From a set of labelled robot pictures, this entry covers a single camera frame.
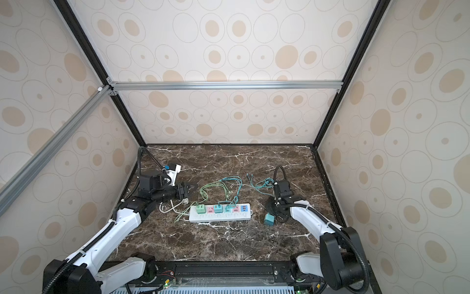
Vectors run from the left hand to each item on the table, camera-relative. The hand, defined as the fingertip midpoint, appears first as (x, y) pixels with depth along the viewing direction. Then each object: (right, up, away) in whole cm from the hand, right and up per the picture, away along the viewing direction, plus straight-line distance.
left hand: (198, 185), depth 77 cm
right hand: (+34, -12, +12) cm, 38 cm away
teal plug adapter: (+8, -12, +8) cm, 16 cm away
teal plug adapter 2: (+31, -16, +6) cm, 36 cm away
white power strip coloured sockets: (+13, -14, +11) cm, 22 cm away
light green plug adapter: (-1, -12, +8) cm, 14 cm away
